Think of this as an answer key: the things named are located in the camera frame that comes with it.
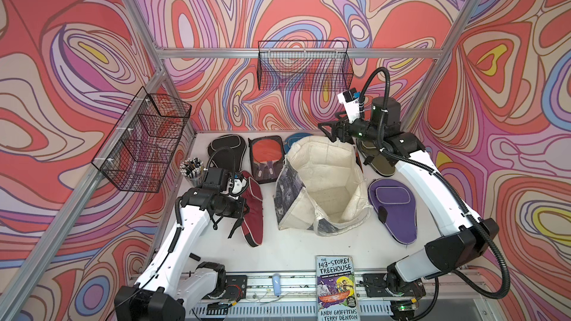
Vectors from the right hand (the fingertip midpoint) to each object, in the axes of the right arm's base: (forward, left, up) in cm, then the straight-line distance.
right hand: (328, 125), depth 71 cm
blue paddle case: (+24, +11, -32) cm, 41 cm away
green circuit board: (-45, +39, -38) cm, 71 cm away
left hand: (-17, +29, -23) cm, 40 cm away
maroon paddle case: (-24, +26, -22) cm, 42 cm away
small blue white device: (-39, +19, -34) cm, 55 cm away
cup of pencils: (-2, +51, -18) cm, 54 cm away
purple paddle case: (-12, -29, -34) cm, 47 cm away
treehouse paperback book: (-44, 0, -34) cm, 55 cm away
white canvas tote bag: (-3, 0, -33) cm, 34 cm away
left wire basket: (+10, +73, -14) cm, 75 cm away
